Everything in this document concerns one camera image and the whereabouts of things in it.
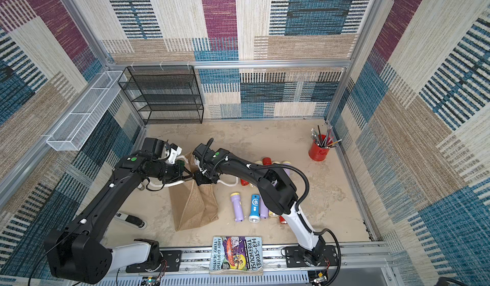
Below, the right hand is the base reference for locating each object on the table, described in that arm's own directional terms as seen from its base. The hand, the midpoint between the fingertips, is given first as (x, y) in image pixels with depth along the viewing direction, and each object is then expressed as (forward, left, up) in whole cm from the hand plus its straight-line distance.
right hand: (203, 187), depth 87 cm
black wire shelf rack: (+50, +27, +13) cm, 59 cm away
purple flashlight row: (-4, -14, -3) cm, 15 cm away
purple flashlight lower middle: (-9, -26, -3) cm, 28 cm away
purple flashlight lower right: (-11, -30, -5) cm, 32 cm away
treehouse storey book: (-26, -15, -4) cm, 30 cm away
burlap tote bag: (-11, +1, +9) cm, 15 cm away
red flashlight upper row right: (+15, -29, -3) cm, 33 cm away
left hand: (0, +2, +12) cm, 12 cm away
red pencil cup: (+18, -55, +4) cm, 57 cm away
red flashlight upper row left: (+4, -18, -4) cm, 19 cm away
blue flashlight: (-11, -23, -3) cm, 25 cm away
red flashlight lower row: (-13, -34, -4) cm, 37 cm away
